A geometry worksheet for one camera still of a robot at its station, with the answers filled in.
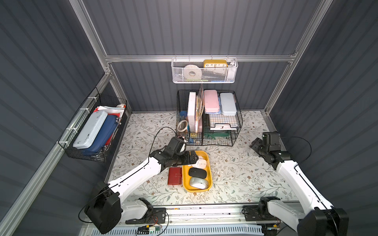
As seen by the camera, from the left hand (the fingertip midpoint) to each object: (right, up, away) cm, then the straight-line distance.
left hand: (192, 159), depth 79 cm
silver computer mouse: (+4, -14, +4) cm, 15 cm away
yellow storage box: (-4, -12, +6) cm, 14 cm away
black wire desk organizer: (+10, +24, +15) cm, 30 cm away
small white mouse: (+5, -4, +8) cm, 10 cm away
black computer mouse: (+3, -10, +7) cm, 12 cm away
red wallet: (-10, -11, +5) cm, 16 cm away
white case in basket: (-46, +17, -14) cm, 51 cm away
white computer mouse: (+5, -2, +14) cm, 15 cm away
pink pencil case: (+12, +34, +12) cm, 38 cm away
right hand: (+38, +5, +3) cm, 39 cm away
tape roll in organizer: (-8, +18, +28) cm, 34 cm away
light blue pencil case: (+23, +32, +15) cm, 43 cm away
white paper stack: (+19, +18, +10) cm, 28 cm away
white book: (-1, +27, +6) cm, 27 cm away
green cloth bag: (+14, +12, +13) cm, 23 cm away
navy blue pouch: (-40, +20, -9) cm, 45 cm away
